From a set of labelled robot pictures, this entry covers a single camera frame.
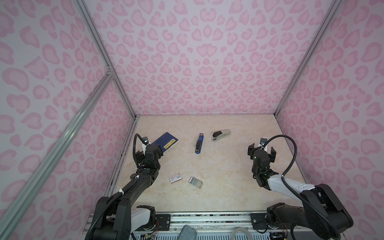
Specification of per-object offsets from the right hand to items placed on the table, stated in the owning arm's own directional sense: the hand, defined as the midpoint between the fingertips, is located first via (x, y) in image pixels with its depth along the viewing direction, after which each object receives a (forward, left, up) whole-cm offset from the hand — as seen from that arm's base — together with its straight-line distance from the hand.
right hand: (263, 145), depth 86 cm
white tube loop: (-40, +17, -13) cm, 45 cm away
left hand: (-2, +66, +1) cm, 66 cm away
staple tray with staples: (-18, +39, -13) cm, 45 cm away
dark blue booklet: (+10, +60, -12) cm, 62 cm away
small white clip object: (+14, +23, -10) cm, 29 cm away
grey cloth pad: (-42, +42, -9) cm, 60 cm away
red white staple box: (-15, +51, -13) cm, 55 cm away
